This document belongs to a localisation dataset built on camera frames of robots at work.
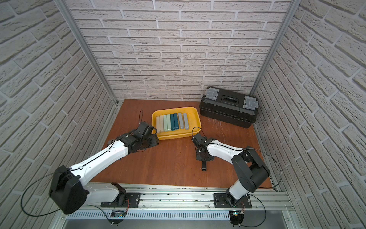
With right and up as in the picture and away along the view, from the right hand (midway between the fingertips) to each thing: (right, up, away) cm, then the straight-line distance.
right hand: (204, 157), depth 90 cm
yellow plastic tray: (-6, +23, +18) cm, 30 cm away
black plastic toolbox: (+24, +31, +4) cm, 39 cm away
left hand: (-29, +13, -7) cm, 32 cm away
